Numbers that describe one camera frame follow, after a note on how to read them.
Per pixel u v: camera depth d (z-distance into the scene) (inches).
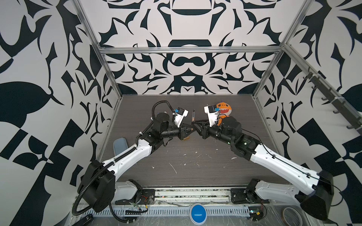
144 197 28.7
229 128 20.2
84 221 25.9
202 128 23.5
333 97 23.2
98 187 15.9
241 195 29.3
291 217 27.1
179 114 26.1
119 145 35.2
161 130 23.9
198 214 27.1
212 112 23.4
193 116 27.6
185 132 26.7
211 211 28.1
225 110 39.1
